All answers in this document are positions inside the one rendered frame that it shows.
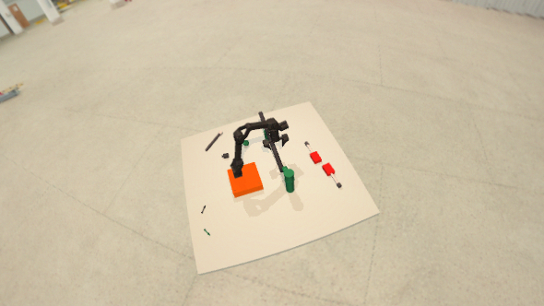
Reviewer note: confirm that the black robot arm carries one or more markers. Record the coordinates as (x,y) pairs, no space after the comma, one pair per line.
(272,126)

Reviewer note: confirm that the green faceted cup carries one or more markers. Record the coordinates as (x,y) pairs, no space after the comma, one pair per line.
(283,169)

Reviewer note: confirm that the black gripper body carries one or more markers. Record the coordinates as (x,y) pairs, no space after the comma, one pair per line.
(275,139)

